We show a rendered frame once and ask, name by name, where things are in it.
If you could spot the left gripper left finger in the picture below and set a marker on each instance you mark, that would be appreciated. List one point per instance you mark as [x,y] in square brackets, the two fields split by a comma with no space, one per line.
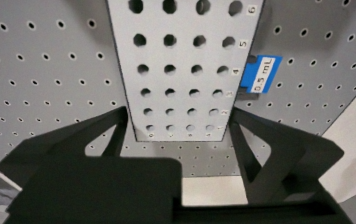
[73,139]

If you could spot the grey perforated base plate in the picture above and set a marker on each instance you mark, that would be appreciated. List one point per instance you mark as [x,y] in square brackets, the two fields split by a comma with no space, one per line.
[58,67]

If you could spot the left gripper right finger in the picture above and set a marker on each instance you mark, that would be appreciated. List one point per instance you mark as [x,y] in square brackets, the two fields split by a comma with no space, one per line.
[296,155]

